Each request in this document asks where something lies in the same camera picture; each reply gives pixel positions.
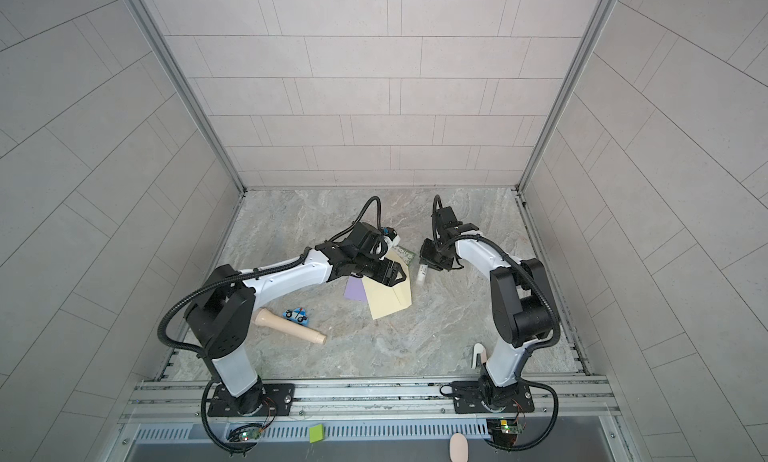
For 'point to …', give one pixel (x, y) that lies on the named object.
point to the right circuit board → (504, 431)
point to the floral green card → (406, 255)
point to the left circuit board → (245, 433)
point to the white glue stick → (421, 274)
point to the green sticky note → (316, 433)
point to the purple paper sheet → (354, 289)
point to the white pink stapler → (479, 355)
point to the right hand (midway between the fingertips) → (419, 260)
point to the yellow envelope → (383, 299)
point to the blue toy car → (298, 315)
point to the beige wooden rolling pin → (289, 326)
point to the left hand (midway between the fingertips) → (406, 270)
